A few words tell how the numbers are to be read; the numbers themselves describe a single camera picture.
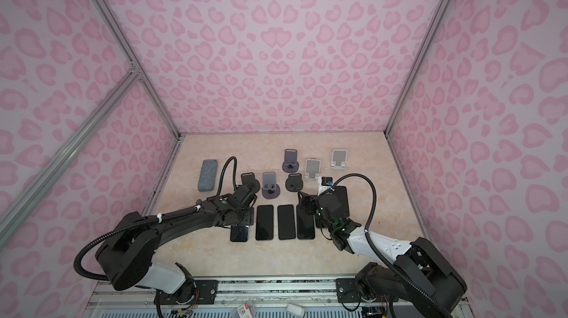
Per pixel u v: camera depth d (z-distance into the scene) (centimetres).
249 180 93
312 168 99
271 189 93
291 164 104
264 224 92
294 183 100
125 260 42
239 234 86
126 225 46
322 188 75
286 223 88
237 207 69
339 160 104
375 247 50
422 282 41
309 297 72
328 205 64
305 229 86
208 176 101
